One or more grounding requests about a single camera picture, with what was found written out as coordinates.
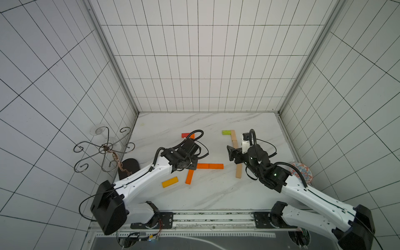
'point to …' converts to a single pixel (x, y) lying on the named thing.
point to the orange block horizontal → (189, 176)
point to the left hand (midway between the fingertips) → (188, 165)
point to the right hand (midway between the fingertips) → (235, 142)
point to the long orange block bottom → (216, 166)
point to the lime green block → (226, 132)
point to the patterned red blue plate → (304, 170)
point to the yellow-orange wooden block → (170, 182)
